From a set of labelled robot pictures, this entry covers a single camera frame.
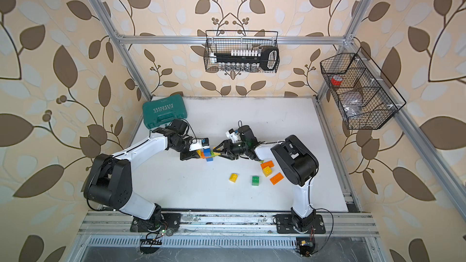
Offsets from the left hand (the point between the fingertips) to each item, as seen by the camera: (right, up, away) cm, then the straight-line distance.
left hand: (194, 148), depth 89 cm
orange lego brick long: (+5, -3, -1) cm, 6 cm away
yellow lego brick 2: (+11, -3, -1) cm, 12 cm away
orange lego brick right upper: (+38, -8, +1) cm, 39 cm away
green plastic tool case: (-24, +19, +19) cm, 35 cm away
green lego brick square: (+30, -14, -7) cm, 34 cm away
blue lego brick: (+7, -1, -3) cm, 8 cm away
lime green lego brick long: (+12, -2, -3) cm, 12 cm away
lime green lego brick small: (+34, -7, +2) cm, 35 cm away
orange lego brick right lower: (+41, -14, -3) cm, 43 cm away
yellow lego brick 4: (+36, -10, -4) cm, 38 cm away
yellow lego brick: (+3, -1, -3) cm, 5 cm away
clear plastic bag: (+69, +22, -17) cm, 74 cm away
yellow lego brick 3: (+20, -13, -4) cm, 24 cm away
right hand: (+11, -2, -1) cm, 12 cm away
